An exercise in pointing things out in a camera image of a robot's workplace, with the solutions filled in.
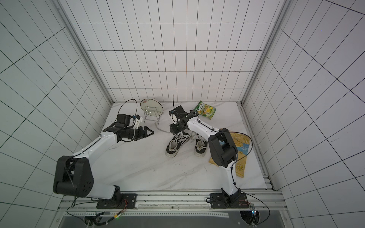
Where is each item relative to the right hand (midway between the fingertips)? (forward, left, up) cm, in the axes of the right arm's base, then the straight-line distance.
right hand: (168, 130), depth 93 cm
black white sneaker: (-7, -6, -2) cm, 10 cm away
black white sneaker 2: (-9, -22, -2) cm, 24 cm away
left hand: (-8, +11, +4) cm, 14 cm away
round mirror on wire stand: (+13, +13, +6) cm, 20 cm away
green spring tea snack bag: (+25, -26, -6) cm, 37 cm away
